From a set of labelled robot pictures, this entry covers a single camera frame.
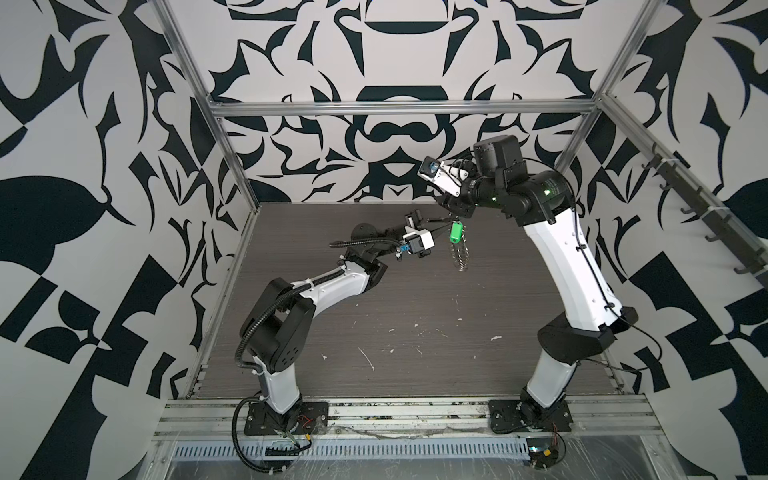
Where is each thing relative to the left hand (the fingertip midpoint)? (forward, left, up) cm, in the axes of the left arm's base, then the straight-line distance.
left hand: (457, 206), depth 62 cm
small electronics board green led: (-39, -21, -42) cm, 62 cm away
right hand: (+8, +1, +1) cm, 8 cm away
